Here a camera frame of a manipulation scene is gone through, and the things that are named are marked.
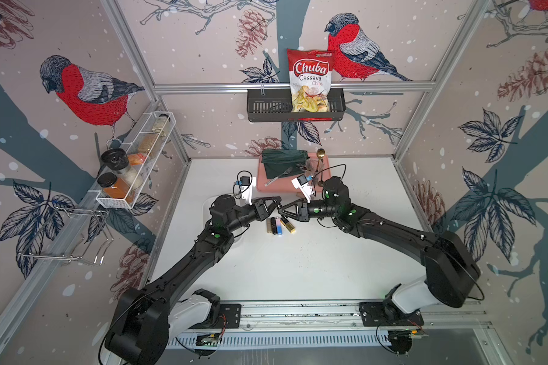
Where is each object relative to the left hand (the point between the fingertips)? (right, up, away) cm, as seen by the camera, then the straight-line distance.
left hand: (282, 197), depth 72 cm
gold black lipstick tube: (+2, -14, +22) cm, 26 cm away
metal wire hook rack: (-50, -10, -9) cm, 52 cm away
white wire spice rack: (-49, +24, +12) cm, 56 cm away
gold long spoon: (+18, +17, +33) cm, 41 cm away
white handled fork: (+2, +9, +42) cm, 43 cm away
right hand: (-1, -5, +1) cm, 5 cm away
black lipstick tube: (-4, -14, +22) cm, 26 cm away
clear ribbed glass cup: (+15, +10, +35) cm, 40 cm away
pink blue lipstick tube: (-1, -14, +22) cm, 27 cm away
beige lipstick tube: (-6, -14, +22) cm, 27 cm away
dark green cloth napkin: (-2, +14, +45) cm, 48 cm away
